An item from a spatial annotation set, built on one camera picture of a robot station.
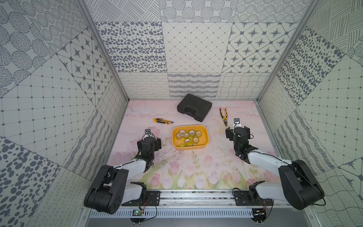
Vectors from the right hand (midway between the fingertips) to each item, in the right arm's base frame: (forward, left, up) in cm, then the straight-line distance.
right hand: (238, 128), depth 90 cm
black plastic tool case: (+23, +28, -4) cm, 36 cm away
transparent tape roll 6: (-3, +33, -9) cm, 35 cm away
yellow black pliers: (+17, +4, -9) cm, 20 cm away
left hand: (-5, +58, -3) cm, 59 cm away
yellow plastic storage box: (-3, +22, -10) cm, 24 cm away
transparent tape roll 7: (+1, +34, -9) cm, 35 cm away
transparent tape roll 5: (-3, +27, -10) cm, 29 cm away
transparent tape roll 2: (+2, +37, -8) cm, 38 cm away
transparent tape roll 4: (+2, +25, -9) cm, 27 cm away
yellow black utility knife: (+13, +53, -9) cm, 55 cm away
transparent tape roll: (0, +39, -10) cm, 41 cm away
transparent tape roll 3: (+2, +30, -9) cm, 32 cm away
